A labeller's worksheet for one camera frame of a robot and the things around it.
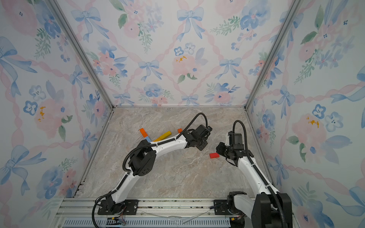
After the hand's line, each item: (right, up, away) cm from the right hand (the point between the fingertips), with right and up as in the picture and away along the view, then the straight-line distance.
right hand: (219, 147), depth 86 cm
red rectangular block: (-1, -6, +7) cm, 10 cm away
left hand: (-8, +3, +7) cm, 11 cm away
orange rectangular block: (-25, +9, +20) cm, 33 cm away
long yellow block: (-33, +6, +17) cm, 38 cm away
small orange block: (-51, +7, +17) cm, 54 cm away
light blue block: (-47, +3, +14) cm, 49 cm away
